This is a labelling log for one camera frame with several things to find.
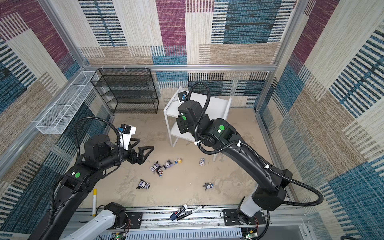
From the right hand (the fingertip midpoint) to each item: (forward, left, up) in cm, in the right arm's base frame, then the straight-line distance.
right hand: (185, 118), depth 64 cm
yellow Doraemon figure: (-2, +6, -36) cm, 37 cm away
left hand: (-7, +17, -6) cm, 19 cm away
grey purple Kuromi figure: (-17, -11, -37) cm, 42 cm away
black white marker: (-29, 0, -38) cm, 48 cm away
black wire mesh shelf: (+46, +43, -20) cm, 67 cm away
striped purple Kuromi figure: (-5, +20, -36) cm, 41 cm away
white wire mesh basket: (+5, +59, -4) cm, 59 cm away
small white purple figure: (-3, -8, -37) cm, 38 cm away
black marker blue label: (-30, +8, -37) cm, 49 cm away
